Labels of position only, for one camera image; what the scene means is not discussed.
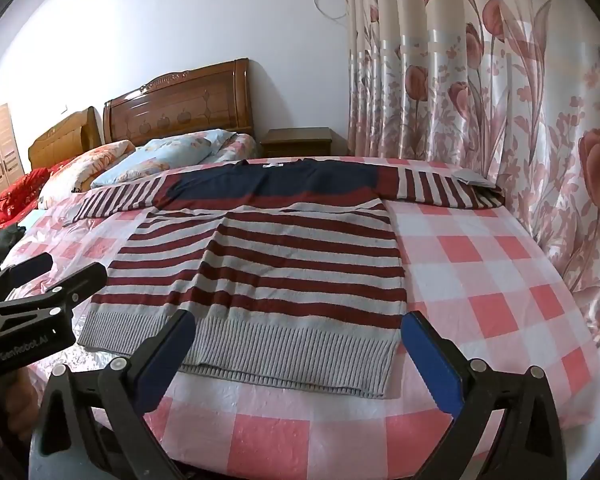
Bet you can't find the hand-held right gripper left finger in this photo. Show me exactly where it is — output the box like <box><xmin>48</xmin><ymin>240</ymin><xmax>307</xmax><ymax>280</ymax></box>
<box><xmin>37</xmin><ymin>309</ymin><xmax>197</xmax><ymax>480</ymax></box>

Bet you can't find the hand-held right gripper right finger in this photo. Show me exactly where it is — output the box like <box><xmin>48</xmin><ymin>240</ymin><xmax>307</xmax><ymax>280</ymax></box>
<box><xmin>400</xmin><ymin>310</ymin><xmax>567</xmax><ymax>480</ymax></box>

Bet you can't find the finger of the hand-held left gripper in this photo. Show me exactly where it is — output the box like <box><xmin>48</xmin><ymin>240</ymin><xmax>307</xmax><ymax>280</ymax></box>
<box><xmin>0</xmin><ymin>252</ymin><xmax>54</xmax><ymax>292</ymax></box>
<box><xmin>0</xmin><ymin>262</ymin><xmax>109</xmax><ymax>322</ymax></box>

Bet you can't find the red grey striped sweater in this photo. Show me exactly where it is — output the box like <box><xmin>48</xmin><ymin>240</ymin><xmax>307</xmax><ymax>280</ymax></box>
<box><xmin>62</xmin><ymin>157</ymin><xmax>506</xmax><ymax>401</ymax></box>

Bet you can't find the person's left hand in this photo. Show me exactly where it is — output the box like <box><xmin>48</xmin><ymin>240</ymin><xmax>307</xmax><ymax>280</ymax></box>
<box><xmin>6</xmin><ymin>366</ymin><xmax>40</xmax><ymax>442</ymax></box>

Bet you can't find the dark green cloth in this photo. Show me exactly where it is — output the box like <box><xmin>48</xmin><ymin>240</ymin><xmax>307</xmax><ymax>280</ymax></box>
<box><xmin>0</xmin><ymin>224</ymin><xmax>27</xmax><ymax>267</ymax></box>

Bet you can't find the red cloth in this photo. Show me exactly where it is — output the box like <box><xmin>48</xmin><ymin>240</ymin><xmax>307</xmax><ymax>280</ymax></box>
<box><xmin>0</xmin><ymin>160</ymin><xmax>76</xmax><ymax>224</ymax></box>

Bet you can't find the pink white checked blanket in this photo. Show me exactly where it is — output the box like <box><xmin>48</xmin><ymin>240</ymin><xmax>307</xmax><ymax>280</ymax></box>
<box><xmin>0</xmin><ymin>157</ymin><xmax>600</xmax><ymax>480</ymax></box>

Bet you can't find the light wooden wardrobe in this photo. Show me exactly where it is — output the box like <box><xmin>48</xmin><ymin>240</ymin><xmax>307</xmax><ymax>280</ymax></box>
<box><xmin>0</xmin><ymin>103</ymin><xmax>26</xmax><ymax>233</ymax></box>

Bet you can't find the pink floral pillow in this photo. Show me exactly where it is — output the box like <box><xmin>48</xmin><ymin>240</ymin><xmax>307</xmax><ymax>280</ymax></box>
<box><xmin>37</xmin><ymin>140</ymin><xmax>137</xmax><ymax>208</ymax></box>

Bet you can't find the small wooden headboard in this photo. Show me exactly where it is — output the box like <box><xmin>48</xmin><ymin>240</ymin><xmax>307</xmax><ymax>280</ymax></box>
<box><xmin>27</xmin><ymin>106</ymin><xmax>104</xmax><ymax>171</ymax></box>

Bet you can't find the light blue floral pillow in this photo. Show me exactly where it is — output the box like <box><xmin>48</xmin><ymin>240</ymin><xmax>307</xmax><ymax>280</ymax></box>
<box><xmin>90</xmin><ymin>129</ymin><xmax>236</xmax><ymax>191</ymax></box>

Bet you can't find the large carved wooden headboard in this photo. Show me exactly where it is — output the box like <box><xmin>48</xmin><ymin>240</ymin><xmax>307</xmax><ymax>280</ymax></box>
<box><xmin>102</xmin><ymin>58</ymin><xmax>256</xmax><ymax>148</ymax></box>

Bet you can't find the dark wooden nightstand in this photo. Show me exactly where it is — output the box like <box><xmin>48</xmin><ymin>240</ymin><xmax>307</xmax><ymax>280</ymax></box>
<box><xmin>260</xmin><ymin>127</ymin><xmax>335</xmax><ymax>159</ymax></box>

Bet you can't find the pink tulip print curtain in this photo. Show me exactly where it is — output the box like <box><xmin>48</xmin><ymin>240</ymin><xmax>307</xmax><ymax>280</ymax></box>
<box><xmin>342</xmin><ymin>0</ymin><xmax>600</xmax><ymax>348</ymax></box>

